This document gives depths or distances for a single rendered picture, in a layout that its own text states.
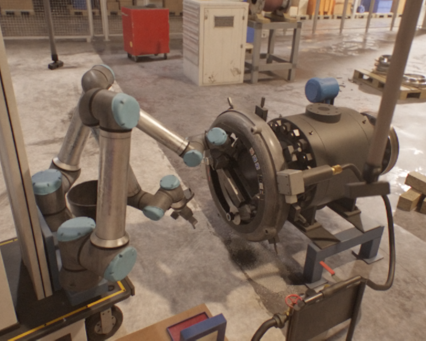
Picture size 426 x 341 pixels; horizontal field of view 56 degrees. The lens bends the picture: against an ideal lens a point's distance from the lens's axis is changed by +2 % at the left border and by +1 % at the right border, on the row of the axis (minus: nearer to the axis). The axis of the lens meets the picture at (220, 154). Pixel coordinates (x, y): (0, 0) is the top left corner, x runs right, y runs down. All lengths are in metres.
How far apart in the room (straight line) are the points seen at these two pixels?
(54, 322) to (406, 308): 1.82
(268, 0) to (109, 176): 5.10
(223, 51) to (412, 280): 4.22
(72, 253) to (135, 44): 5.80
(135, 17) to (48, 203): 5.38
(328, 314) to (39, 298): 1.24
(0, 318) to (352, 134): 1.93
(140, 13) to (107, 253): 5.93
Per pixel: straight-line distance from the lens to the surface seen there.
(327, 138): 2.30
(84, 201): 2.78
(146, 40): 7.32
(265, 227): 2.08
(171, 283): 2.44
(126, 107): 1.41
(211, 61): 5.95
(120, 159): 1.47
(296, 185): 1.88
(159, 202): 1.81
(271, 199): 1.97
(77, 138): 2.14
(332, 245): 2.44
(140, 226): 2.87
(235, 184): 2.23
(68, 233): 1.73
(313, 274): 2.48
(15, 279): 2.17
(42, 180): 2.14
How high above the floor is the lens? 1.70
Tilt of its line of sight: 26 degrees down
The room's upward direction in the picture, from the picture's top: 3 degrees clockwise
